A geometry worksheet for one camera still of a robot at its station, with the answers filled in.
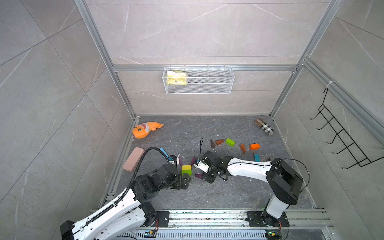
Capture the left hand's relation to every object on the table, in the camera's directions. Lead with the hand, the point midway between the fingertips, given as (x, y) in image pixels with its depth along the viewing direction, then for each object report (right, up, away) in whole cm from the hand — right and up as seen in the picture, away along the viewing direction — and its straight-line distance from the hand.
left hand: (184, 176), depth 73 cm
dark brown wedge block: (+17, +13, +28) cm, 35 cm away
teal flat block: (+46, +5, +22) cm, 51 cm away
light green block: (+30, +14, +28) cm, 43 cm away
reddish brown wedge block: (+22, +14, +30) cm, 40 cm away
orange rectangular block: (+47, +11, +29) cm, 56 cm away
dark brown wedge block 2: (+53, +4, +21) cm, 57 cm away
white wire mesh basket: (+5, +57, +28) cm, 64 cm away
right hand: (+11, -4, +14) cm, 19 cm away
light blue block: (-17, +9, +26) cm, 32 cm away
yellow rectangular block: (0, 0, +16) cm, 16 cm away
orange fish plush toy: (-31, +23, +28) cm, 48 cm away
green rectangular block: (0, -2, +16) cm, 16 cm away
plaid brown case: (+57, +25, +37) cm, 73 cm away
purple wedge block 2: (+5, +4, +20) cm, 21 cm away
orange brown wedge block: (+37, +11, +27) cm, 47 cm away
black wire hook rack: (+73, +24, -3) cm, 77 cm away
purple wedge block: (-5, +2, +22) cm, 23 cm away
